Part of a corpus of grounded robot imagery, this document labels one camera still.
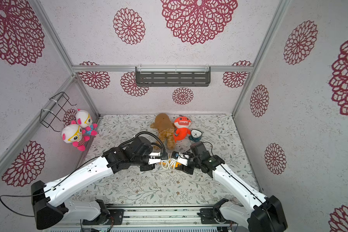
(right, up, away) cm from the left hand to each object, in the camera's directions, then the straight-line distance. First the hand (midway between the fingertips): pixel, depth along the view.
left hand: (155, 157), depth 74 cm
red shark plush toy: (+16, +18, +32) cm, 40 cm away
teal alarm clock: (+26, +10, +29) cm, 40 cm away
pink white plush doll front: (-49, +12, +9) cm, 51 cm away
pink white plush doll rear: (-48, +21, +19) cm, 56 cm away
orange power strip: (+9, -3, 0) cm, 9 cm away
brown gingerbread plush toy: (+4, +15, +26) cm, 30 cm away
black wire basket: (-55, +25, +5) cm, 61 cm away
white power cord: (+5, -5, +1) cm, 7 cm away
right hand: (+12, -2, +5) cm, 14 cm away
